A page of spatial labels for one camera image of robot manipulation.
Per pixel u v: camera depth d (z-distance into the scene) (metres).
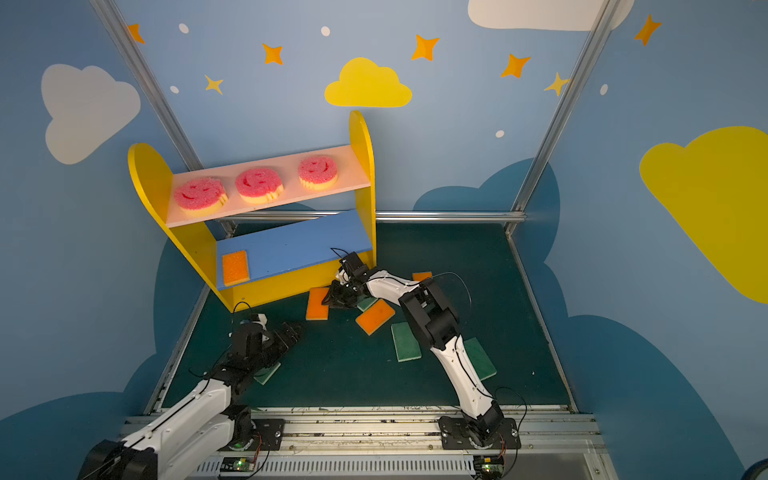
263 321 0.82
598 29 0.72
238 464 0.71
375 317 0.96
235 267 0.88
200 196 0.66
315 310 0.96
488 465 0.72
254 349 0.68
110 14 0.68
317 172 0.73
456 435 0.74
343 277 0.93
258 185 0.69
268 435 0.74
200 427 0.54
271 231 1.00
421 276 1.07
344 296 0.90
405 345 0.89
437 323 0.61
